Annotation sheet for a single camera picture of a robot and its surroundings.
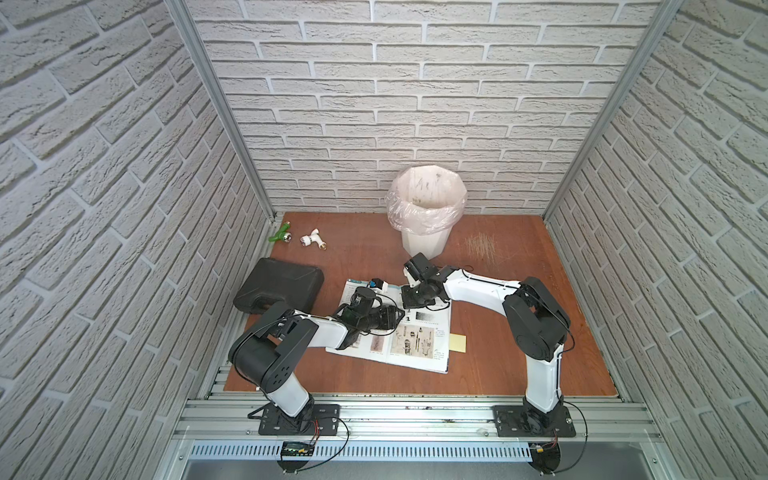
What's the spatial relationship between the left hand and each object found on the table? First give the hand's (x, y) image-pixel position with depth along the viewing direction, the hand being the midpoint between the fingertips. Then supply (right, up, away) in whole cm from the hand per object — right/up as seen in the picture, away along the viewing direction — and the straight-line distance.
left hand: (392, 307), depth 92 cm
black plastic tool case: (-30, +7, +1) cm, 31 cm away
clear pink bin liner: (+13, +36, +13) cm, 41 cm away
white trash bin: (+15, +19, +8) cm, 26 cm away
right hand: (+5, +2, +2) cm, 6 cm away
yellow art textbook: (+9, -9, -5) cm, 13 cm away
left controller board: (-23, -30, -21) cm, 43 cm away
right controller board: (+37, -31, -23) cm, 53 cm away
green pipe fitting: (-42, +24, +18) cm, 51 cm away
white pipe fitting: (-30, +23, +18) cm, 42 cm away
